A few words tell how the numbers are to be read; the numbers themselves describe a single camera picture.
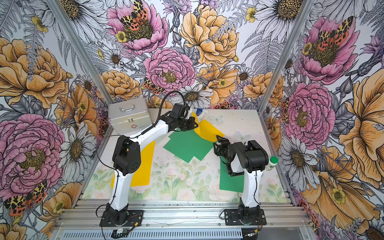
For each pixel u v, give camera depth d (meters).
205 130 1.12
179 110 0.76
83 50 0.87
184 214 0.77
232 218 0.74
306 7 0.72
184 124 0.82
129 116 0.99
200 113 1.16
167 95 0.77
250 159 0.55
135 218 0.75
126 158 0.56
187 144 1.02
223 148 0.89
